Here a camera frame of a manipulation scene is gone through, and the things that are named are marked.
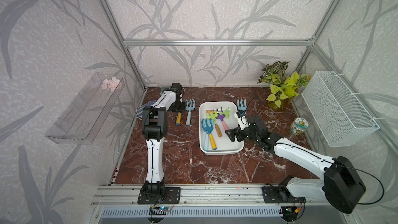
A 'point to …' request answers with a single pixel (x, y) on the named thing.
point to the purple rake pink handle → (221, 117)
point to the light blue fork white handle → (189, 108)
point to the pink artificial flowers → (113, 84)
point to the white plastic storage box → (203, 107)
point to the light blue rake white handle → (241, 107)
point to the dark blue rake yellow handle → (209, 129)
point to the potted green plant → (284, 87)
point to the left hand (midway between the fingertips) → (180, 110)
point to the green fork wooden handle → (212, 117)
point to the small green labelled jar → (298, 125)
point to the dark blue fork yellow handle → (178, 122)
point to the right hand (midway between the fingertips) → (231, 127)
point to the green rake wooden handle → (226, 112)
